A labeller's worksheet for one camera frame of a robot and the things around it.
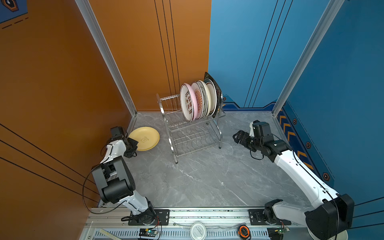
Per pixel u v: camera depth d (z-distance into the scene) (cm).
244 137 70
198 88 69
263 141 58
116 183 46
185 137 99
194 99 68
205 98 69
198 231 65
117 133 72
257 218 72
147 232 71
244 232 67
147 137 97
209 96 70
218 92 69
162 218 74
